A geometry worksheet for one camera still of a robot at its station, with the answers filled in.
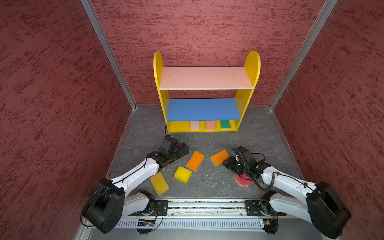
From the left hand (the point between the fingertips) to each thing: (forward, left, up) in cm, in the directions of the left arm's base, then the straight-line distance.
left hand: (184, 153), depth 86 cm
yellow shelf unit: (+40, -13, +7) cm, 43 cm away
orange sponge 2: (+1, -22, -5) cm, 23 cm away
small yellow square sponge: (-10, 0, -6) cm, 12 cm away
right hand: (-6, -24, -4) cm, 25 cm away
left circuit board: (-33, +17, -9) cm, 39 cm away
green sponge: (+26, -28, -5) cm, 39 cm away
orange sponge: (-1, -7, -6) cm, 9 cm away
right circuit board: (-33, -44, -8) cm, 56 cm away
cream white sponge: (+24, -5, -3) cm, 25 cm away
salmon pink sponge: (+26, -17, -5) cm, 32 cm away
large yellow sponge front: (-15, +13, -6) cm, 21 cm away
